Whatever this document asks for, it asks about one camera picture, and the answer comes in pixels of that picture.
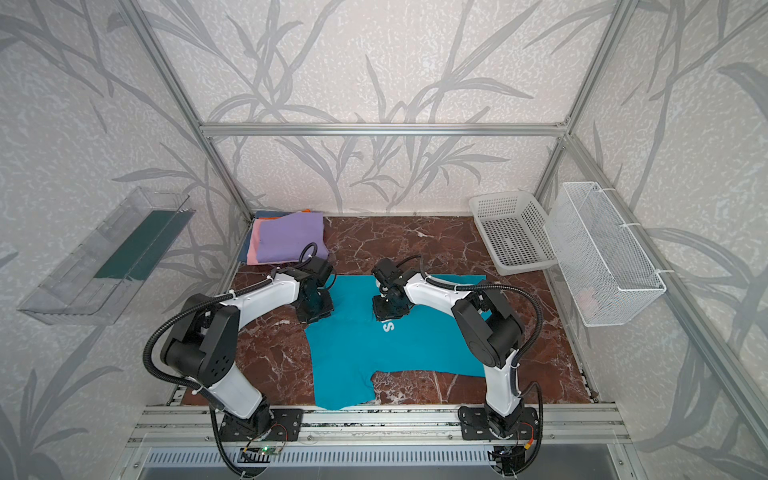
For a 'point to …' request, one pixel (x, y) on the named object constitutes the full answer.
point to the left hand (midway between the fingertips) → (332, 306)
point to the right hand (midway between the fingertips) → (379, 306)
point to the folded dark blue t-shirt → (243, 257)
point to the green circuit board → (270, 450)
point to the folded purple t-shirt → (281, 240)
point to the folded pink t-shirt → (252, 255)
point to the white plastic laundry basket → (516, 232)
